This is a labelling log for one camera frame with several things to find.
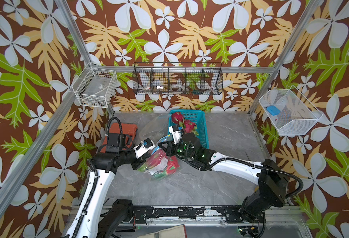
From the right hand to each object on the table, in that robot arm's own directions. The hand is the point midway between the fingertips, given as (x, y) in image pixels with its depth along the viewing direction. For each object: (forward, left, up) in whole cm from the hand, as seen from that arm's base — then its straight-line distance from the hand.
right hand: (157, 144), depth 73 cm
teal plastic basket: (+36, -27, -20) cm, 49 cm away
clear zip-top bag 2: (-7, -1, -9) cm, 11 cm away
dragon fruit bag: (-3, -8, -15) cm, 18 cm away
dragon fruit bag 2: (+23, -19, -15) cm, 33 cm away
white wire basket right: (+15, -75, +4) cm, 76 cm away
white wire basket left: (+31, +37, +10) cm, 49 cm away
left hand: (-4, +4, -1) cm, 6 cm away
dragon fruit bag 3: (+29, -11, -12) cm, 34 cm away
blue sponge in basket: (+23, -67, +1) cm, 71 cm away
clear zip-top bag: (+22, +4, -14) cm, 26 cm away
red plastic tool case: (+25, +25, -19) cm, 40 cm away
